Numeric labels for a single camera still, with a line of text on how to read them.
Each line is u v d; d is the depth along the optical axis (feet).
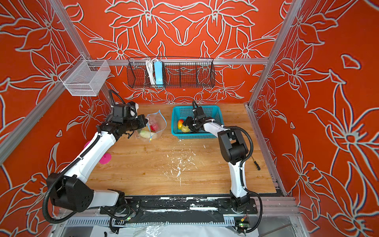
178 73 3.19
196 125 2.60
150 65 2.87
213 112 3.50
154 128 3.17
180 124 3.37
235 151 1.81
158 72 2.95
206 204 2.43
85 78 3.02
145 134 3.08
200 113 2.66
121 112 1.96
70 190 1.31
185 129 3.11
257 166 2.80
